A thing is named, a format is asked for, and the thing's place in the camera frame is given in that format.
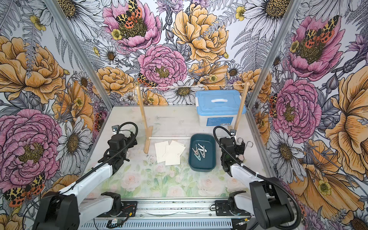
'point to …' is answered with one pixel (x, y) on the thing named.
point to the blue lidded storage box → (218, 108)
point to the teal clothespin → (198, 157)
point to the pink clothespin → (196, 151)
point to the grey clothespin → (202, 147)
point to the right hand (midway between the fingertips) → (233, 141)
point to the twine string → (196, 86)
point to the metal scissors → (249, 144)
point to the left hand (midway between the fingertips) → (125, 139)
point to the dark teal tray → (208, 164)
